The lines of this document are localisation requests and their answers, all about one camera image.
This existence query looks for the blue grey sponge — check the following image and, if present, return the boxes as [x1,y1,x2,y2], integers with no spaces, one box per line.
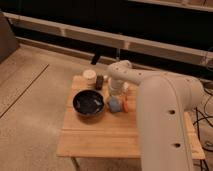
[107,97,121,113]

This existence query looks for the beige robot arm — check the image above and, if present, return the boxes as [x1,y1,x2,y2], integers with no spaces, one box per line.
[107,60,204,171]

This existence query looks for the small dark bottle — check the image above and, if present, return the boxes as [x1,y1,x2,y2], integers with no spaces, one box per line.
[95,75,104,90]

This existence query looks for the white round cup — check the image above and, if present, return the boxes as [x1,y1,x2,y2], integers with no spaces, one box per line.
[83,69,97,85]

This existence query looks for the black bowl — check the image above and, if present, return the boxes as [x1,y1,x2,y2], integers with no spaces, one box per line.
[72,90,105,117]

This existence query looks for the orange carrot toy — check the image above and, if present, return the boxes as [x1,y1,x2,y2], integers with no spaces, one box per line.
[122,97,129,113]

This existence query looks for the black stand foot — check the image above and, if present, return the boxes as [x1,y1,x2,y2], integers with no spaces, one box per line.
[91,53,101,65]

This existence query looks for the wooden side table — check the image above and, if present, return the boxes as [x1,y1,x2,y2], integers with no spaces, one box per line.
[56,75,206,171]

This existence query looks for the grey sofa corner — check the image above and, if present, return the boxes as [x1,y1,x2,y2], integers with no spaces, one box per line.
[0,11,19,63]

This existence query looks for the black cables on floor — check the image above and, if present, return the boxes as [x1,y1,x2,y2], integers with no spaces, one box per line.
[192,79,213,171]

